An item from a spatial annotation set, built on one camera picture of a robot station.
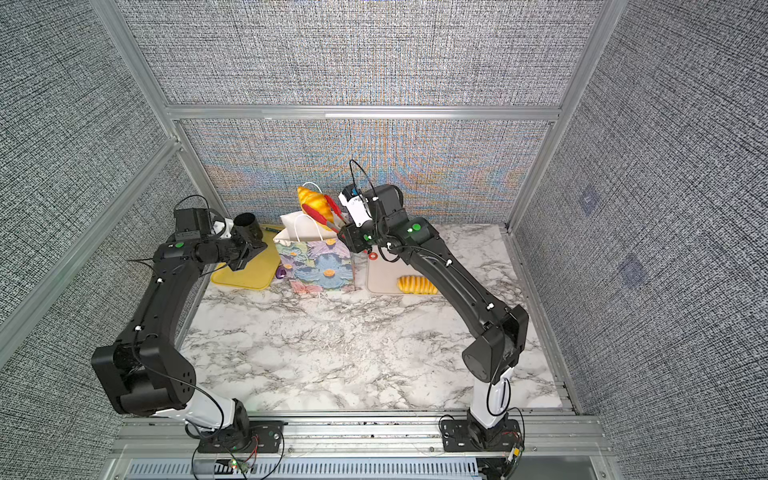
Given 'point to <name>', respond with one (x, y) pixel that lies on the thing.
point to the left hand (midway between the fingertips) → (271, 238)
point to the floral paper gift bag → (311, 256)
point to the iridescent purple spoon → (280, 272)
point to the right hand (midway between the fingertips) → (346, 221)
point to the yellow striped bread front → (416, 284)
